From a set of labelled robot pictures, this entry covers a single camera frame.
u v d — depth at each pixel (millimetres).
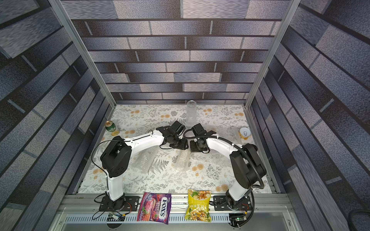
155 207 711
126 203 732
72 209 730
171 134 691
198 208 686
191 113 1029
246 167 456
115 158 495
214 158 898
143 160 813
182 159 833
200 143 656
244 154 443
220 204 733
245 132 968
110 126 940
